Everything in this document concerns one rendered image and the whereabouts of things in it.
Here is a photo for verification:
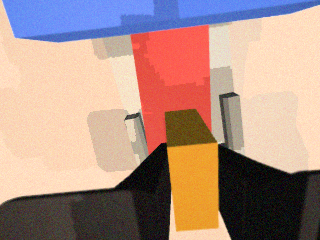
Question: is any red rectangular block with slot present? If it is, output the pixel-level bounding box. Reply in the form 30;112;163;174
131;25;212;155

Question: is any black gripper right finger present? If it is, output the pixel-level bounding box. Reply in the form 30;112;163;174
218;144;320;240

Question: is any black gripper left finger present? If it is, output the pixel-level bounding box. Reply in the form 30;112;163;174
0;143;172;240

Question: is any yellow rectangular block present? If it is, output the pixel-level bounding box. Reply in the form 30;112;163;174
164;108;218;232

